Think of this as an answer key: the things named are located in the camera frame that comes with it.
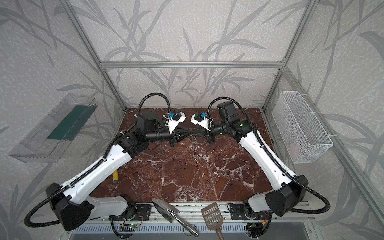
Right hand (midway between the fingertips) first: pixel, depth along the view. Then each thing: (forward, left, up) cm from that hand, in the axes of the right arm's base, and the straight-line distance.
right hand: (195, 127), depth 68 cm
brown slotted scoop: (-33, -8, -29) cm, 45 cm away
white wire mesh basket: (-7, -45, +3) cm, 46 cm away
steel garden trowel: (-30, +13, -30) cm, 44 cm away
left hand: (-3, +1, +2) cm, 4 cm away
